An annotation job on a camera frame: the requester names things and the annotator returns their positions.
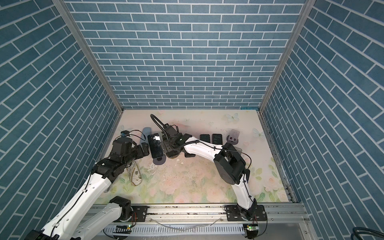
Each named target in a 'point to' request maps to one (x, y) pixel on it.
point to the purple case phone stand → (173, 154)
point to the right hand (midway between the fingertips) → (168, 140)
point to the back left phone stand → (162, 161)
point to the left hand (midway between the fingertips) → (142, 146)
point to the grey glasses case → (146, 131)
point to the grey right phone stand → (233, 138)
